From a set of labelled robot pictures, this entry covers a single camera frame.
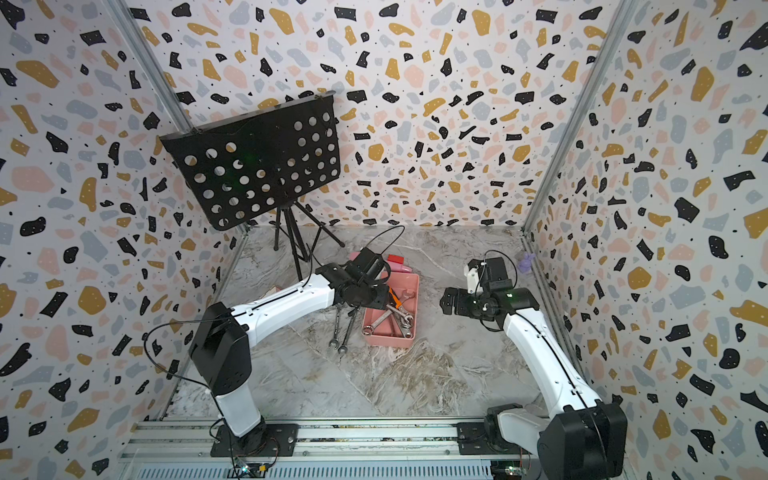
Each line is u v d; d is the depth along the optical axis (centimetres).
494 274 61
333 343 90
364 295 73
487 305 57
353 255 116
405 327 88
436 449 73
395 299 95
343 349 90
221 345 46
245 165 70
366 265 67
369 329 85
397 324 91
